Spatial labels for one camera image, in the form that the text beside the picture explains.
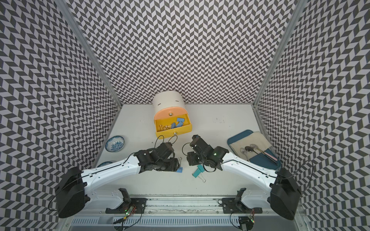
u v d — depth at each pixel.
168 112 0.85
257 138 0.98
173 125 0.93
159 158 0.61
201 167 0.87
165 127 0.94
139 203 0.74
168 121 0.96
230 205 0.74
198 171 0.85
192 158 0.68
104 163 0.83
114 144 0.94
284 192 0.39
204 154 0.59
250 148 0.94
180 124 0.93
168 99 0.96
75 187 0.40
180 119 0.96
